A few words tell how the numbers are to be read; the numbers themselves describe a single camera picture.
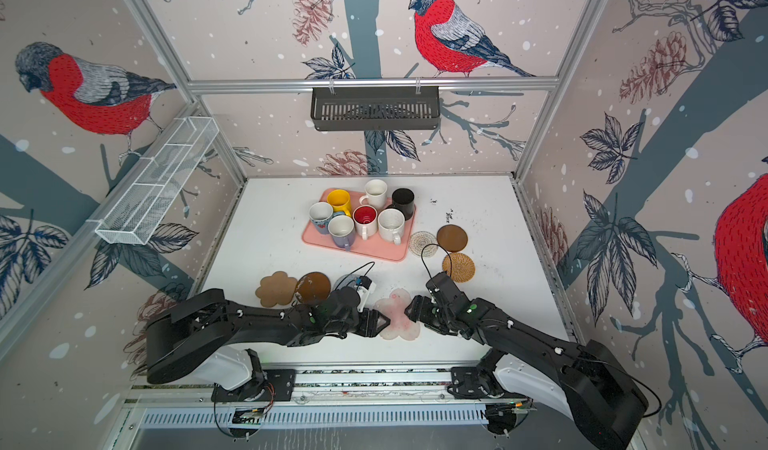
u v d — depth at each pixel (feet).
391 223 3.36
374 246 3.27
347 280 3.03
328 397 2.39
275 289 2.98
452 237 3.33
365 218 3.42
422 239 3.32
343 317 2.21
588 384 1.32
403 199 3.40
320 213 3.37
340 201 3.38
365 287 2.55
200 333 1.44
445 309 2.11
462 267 3.12
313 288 2.97
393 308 2.81
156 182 2.55
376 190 3.54
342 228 3.36
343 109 3.12
